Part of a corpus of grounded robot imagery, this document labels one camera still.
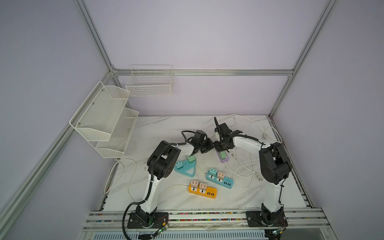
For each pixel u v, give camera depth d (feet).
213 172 2.74
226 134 2.40
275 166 1.68
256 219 2.40
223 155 2.96
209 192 2.62
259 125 3.79
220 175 2.68
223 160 3.05
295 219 2.49
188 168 2.89
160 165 1.86
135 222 2.40
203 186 2.55
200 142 2.79
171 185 2.82
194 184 2.56
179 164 2.82
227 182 2.74
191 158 2.89
